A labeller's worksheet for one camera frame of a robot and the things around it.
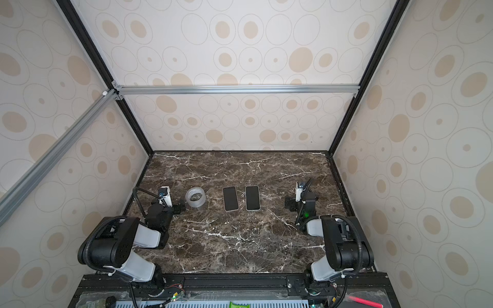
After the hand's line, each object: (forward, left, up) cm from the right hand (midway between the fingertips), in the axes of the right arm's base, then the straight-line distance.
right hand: (306, 195), depth 95 cm
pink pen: (-43, -17, -5) cm, 46 cm away
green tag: (-46, +31, -3) cm, 56 cm away
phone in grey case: (-1, +27, -3) cm, 27 cm away
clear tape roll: (-1, +57, -3) cm, 57 cm away
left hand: (-5, +62, +6) cm, 62 cm away
